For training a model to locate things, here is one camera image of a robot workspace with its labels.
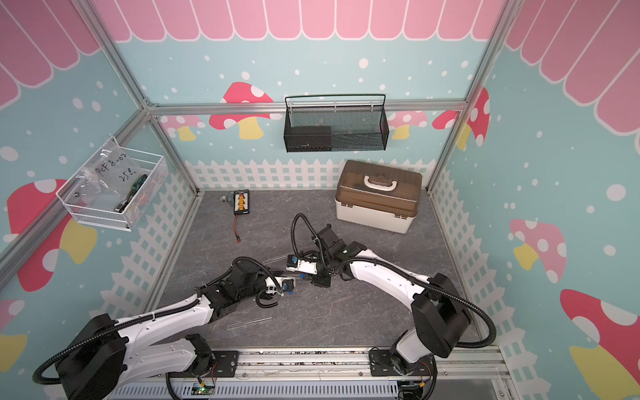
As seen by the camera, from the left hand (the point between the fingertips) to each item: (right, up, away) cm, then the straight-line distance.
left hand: (279, 273), depth 85 cm
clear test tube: (-14, -16, -4) cm, 22 cm away
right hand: (+10, +1, -3) cm, 11 cm away
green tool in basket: (-42, +22, -15) cm, 50 cm away
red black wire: (-22, +12, +20) cm, 33 cm away
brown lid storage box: (+36, +27, +7) cm, 45 cm away
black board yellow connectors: (-23, +26, +28) cm, 44 cm away
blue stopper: (+9, +1, -6) cm, 11 cm away
